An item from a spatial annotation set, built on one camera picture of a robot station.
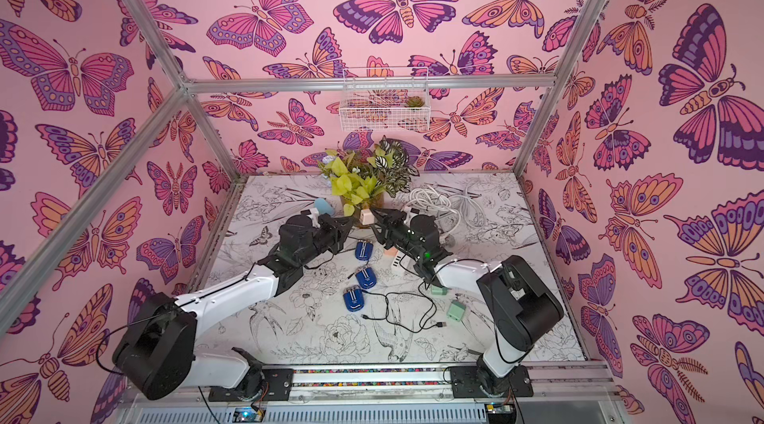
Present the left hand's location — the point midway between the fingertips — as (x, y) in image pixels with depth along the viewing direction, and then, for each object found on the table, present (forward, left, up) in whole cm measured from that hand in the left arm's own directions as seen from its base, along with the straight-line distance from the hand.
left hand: (361, 215), depth 80 cm
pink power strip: (0, -8, -20) cm, 21 cm away
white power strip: (-4, -10, -20) cm, 22 cm away
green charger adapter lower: (-18, -27, -21) cm, 38 cm away
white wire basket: (+38, -6, +12) cm, 40 cm away
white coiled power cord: (+24, -20, -20) cm, 37 cm away
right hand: (+1, -2, 0) cm, 3 cm away
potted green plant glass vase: (+13, +1, +1) cm, 14 cm away
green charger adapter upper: (-12, -22, -21) cm, 33 cm away
